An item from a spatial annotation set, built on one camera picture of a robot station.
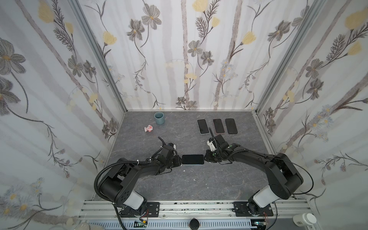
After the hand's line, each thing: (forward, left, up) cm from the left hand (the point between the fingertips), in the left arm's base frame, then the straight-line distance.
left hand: (180, 157), depth 91 cm
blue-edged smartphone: (-2, -8, 0) cm, 8 cm away
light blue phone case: (+24, -14, -1) cm, 28 cm away
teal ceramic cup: (+31, +16, +3) cm, 35 cm away
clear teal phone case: (-5, -7, -2) cm, 9 cm away
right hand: (-1, -13, +5) cm, 14 cm away
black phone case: (+26, -40, -2) cm, 48 cm away
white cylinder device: (-36, -57, +9) cm, 68 cm away
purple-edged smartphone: (+27, -30, -2) cm, 41 cm away
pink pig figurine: (+23, +23, 0) cm, 33 cm away
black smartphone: (+28, -18, -4) cm, 33 cm away
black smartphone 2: (+26, -40, -1) cm, 48 cm away
